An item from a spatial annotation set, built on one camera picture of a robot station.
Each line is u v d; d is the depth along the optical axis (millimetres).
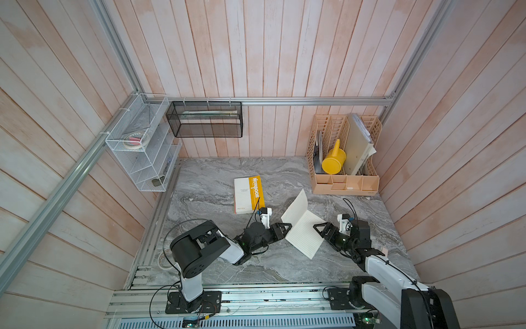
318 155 968
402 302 445
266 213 815
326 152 1040
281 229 769
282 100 990
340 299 731
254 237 676
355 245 681
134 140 726
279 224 785
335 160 957
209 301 731
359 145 902
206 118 983
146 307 730
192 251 486
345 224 794
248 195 991
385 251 836
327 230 780
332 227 783
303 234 905
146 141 740
